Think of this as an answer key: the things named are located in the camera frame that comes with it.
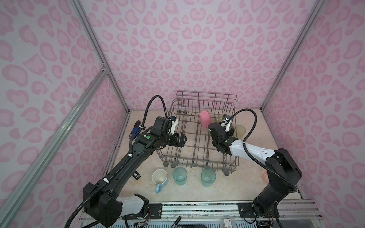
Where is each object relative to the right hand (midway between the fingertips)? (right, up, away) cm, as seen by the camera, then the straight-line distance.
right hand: (225, 123), depth 88 cm
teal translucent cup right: (-11, -31, -5) cm, 33 cm away
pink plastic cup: (-11, +3, +10) cm, 15 cm away
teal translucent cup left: (-28, -31, -3) cm, 42 cm away
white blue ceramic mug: (-40, -31, -5) cm, 51 cm away
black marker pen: (-29, -48, -19) cm, 59 cm away
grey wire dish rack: (-17, +10, +25) cm, 32 cm away
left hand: (-27, -6, -12) cm, 30 cm away
